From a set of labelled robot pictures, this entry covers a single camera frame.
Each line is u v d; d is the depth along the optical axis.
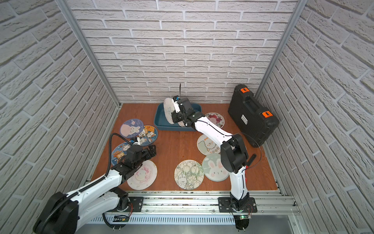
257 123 0.80
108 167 0.57
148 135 1.00
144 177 0.83
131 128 1.04
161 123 1.07
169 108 0.89
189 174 0.84
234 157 0.50
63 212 0.40
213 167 0.87
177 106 0.72
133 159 0.64
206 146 0.96
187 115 0.68
